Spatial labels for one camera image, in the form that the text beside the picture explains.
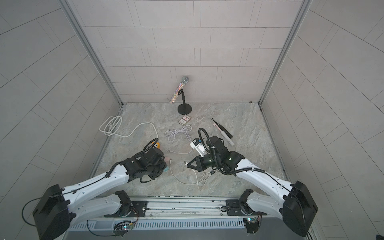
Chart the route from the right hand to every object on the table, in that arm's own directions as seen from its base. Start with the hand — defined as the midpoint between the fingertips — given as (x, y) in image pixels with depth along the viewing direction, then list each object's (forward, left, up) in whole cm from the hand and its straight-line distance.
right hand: (189, 167), depth 70 cm
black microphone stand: (+50, +5, -12) cm, 52 cm away
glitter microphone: (+51, +1, +14) cm, 53 cm away
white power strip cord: (+36, +56, -12) cm, 68 cm away
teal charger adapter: (+1, +12, -3) cm, 12 cm away
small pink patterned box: (+39, +5, -12) cm, 41 cm away
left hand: (+6, +10, -10) cm, 15 cm away
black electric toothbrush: (+30, -22, -13) cm, 39 cm away
